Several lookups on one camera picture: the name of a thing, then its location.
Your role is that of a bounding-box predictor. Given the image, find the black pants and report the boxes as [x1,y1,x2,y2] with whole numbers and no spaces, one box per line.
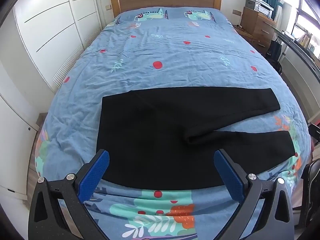
[97,87,295,190]

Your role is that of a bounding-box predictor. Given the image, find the black office chair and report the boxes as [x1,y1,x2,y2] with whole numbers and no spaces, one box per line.
[297,158,319,239]

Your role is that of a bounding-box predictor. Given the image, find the black bag on floor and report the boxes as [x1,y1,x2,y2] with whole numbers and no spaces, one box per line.
[265,41,282,75]

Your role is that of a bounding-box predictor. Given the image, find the blue patterned bed cover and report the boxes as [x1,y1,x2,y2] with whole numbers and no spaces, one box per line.
[35,7,311,239]

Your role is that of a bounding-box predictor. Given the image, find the white wardrobe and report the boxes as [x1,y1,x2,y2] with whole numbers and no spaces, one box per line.
[1,0,101,200]

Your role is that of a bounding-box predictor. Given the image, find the wooden drawer cabinet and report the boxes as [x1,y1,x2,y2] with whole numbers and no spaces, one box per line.
[234,7,276,56]

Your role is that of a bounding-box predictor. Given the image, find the white printer on cabinet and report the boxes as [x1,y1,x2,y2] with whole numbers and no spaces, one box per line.
[245,0,274,18]

